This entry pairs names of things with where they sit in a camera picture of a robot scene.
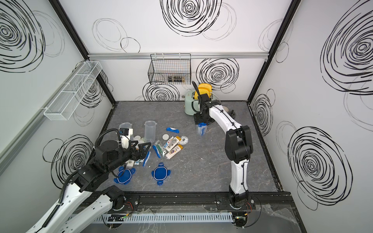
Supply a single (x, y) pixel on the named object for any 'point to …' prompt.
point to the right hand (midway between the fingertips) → (202, 120)
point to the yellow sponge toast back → (206, 86)
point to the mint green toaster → (192, 105)
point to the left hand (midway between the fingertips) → (144, 143)
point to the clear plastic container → (126, 124)
